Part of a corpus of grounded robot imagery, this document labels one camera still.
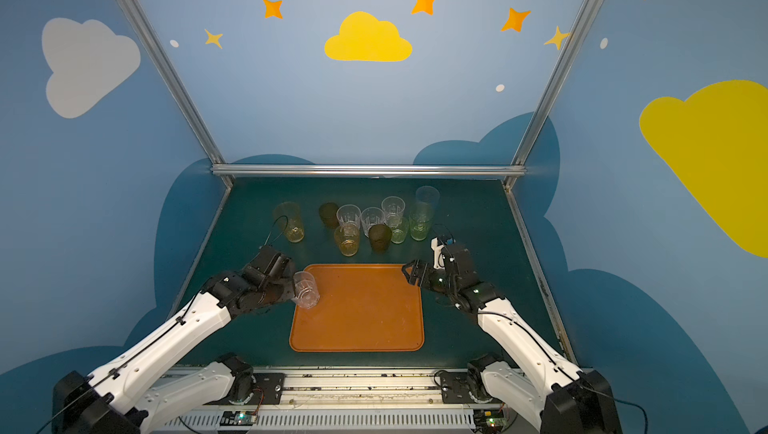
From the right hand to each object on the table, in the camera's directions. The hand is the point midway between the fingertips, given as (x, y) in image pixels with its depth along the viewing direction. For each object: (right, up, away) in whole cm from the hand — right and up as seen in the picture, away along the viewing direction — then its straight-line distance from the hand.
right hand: (416, 268), depth 82 cm
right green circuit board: (+17, -35, -11) cm, 40 cm away
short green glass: (-4, +8, +21) cm, 23 cm away
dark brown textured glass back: (-29, +15, +20) cm, 38 cm away
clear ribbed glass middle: (-14, +14, +22) cm, 30 cm away
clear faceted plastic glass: (-32, -8, +4) cm, 33 cm away
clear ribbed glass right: (-6, +17, +26) cm, 32 cm away
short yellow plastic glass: (-22, +7, +21) cm, 32 cm away
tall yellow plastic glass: (-42, +14, +16) cm, 47 cm away
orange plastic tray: (-15, -14, +6) cm, 21 cm away
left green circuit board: (-44, -34, -12) cm, 57 cm away
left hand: (-33, -5, -2) cm, 33 cm away
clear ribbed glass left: (-22, +15, +23) cm, 35 cm away
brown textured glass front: (-11, +7, +19) cm, 23 cm away
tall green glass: (+3, +14, +21) cm, 25 cm away
